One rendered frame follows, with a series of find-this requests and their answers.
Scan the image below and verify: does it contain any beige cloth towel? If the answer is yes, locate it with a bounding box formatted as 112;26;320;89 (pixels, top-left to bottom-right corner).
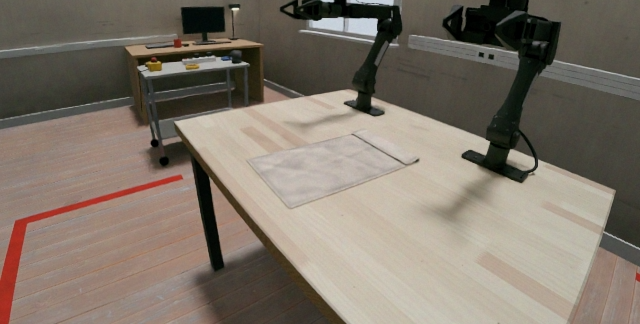
246;128;420;209

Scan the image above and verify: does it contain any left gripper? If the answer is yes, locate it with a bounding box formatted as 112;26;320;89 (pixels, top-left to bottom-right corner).
442;0;528;51

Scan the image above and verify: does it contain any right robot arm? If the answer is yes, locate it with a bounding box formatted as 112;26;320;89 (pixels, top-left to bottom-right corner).
328;0;403;117

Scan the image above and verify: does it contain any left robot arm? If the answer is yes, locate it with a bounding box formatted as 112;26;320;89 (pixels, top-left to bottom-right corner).
461;17;561;183

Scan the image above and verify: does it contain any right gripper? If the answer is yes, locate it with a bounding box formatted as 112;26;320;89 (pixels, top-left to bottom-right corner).
280;0;331;21

